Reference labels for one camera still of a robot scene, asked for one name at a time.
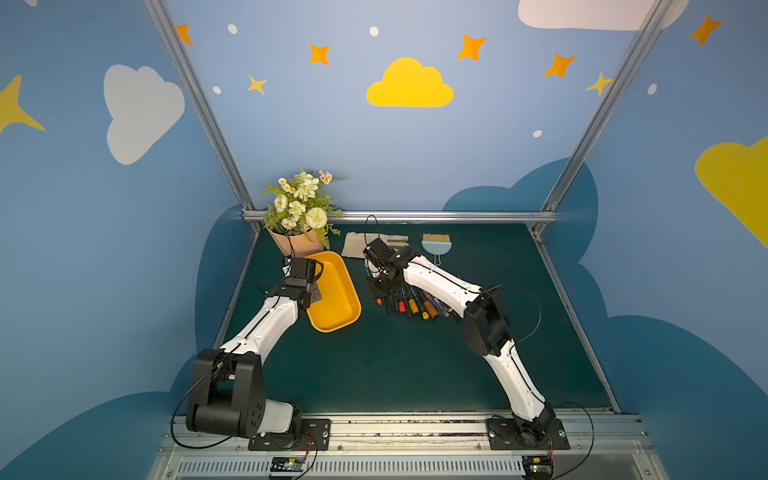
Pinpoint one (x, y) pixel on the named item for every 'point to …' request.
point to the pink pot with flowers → (298, 216)
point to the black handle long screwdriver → (421, 304)
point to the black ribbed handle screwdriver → (391, 303)
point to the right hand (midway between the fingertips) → (376, 289)
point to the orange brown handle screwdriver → (431, 309)
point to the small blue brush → (436, 244)
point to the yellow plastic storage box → (340, 304)
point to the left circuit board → (286, 466)
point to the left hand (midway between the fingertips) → (303, 287)
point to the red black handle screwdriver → (402, 307)
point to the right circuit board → (537, 468)
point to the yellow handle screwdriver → (413, 306)
